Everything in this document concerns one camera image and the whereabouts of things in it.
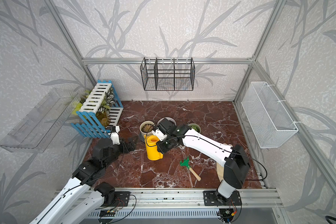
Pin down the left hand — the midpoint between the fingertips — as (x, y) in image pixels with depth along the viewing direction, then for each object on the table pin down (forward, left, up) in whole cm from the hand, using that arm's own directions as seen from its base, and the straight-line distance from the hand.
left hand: (132, 137), depth 74 cm
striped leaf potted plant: (+17, +21, 0) cm, 27 cm away
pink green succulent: (+15, -3, -13) cm, 20 cm away
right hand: (-3, -14, -6) cm, 15 cm away
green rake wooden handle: (-6, -30, -21) cm, 37 cm away
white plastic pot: (+21, -19, -11) cm, 30 cm away
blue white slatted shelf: (+11, +29, -3) cm, 31 cm away
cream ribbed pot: (+19, -1, -13) cm, 23 cm away
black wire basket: (+53, -17, +4) cm, 56 cm away
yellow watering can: (-5, -11, -8) cm, 14 cm away
